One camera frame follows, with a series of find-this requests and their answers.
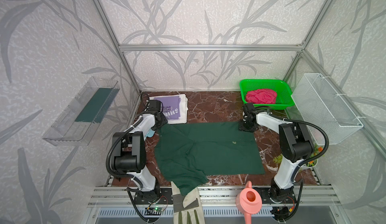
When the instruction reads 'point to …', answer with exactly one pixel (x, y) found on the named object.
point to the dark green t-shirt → (188, 152)
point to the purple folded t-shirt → (171, 106)
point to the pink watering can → (249, 201)
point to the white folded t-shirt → (184, 108)
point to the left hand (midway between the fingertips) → (164, 117)
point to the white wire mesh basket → (320, 104)
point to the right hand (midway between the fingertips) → (242, 124)
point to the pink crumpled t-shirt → (261, 96)
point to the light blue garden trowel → (150, 133)
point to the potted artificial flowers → (318, 150)
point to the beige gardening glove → (188, 209)
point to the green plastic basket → (284, 96)
